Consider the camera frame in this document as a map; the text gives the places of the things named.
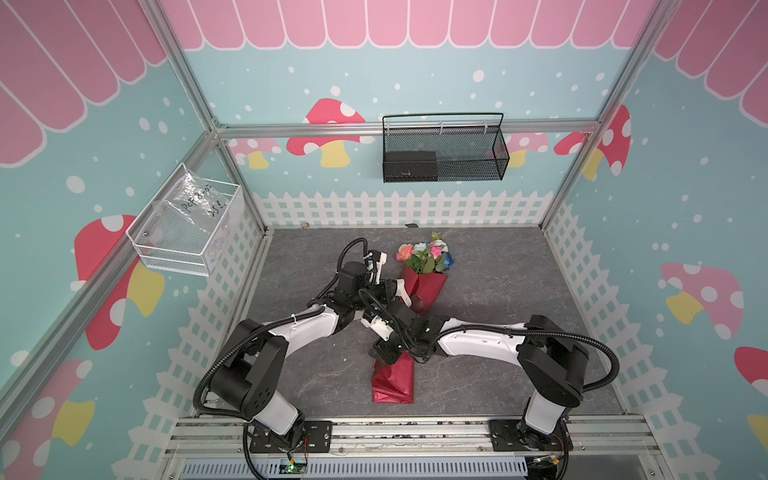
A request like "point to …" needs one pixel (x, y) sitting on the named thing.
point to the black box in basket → (410, 166)
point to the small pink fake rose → (435, 251)
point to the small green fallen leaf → (411, 225)
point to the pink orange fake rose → (405, 252)
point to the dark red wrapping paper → (393, 379)
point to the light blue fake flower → (422, 259)
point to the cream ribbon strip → (401, 291)
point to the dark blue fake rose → (448, 260)
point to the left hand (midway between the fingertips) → (402, 289)
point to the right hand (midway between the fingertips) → (373, 347)
